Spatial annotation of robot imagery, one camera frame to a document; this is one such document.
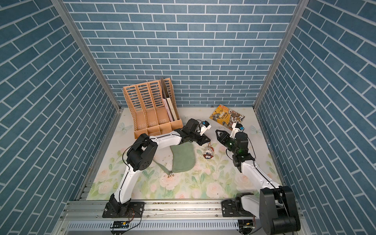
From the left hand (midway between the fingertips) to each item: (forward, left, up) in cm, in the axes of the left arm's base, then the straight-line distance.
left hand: (212, 141), depth 94 cm
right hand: (-1, -2, +12) cm, 12 cm away
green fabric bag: (-9, +18, -5) cm, 21 cm away
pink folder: (+14, +29, +14) cm, 35 cm away
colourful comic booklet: (+24, -13, -3) cm, 28 cm away
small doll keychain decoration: (-8, +3, -3) cm, 9 cm away
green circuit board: (-43, +49, -10) cm, 66 cm away
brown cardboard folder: (+20, +29, +23) cm, 42 cm away
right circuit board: (-43, -14, -6) cm, 45 cm away
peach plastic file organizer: (+33, +45, -3) cm, 56 cm away
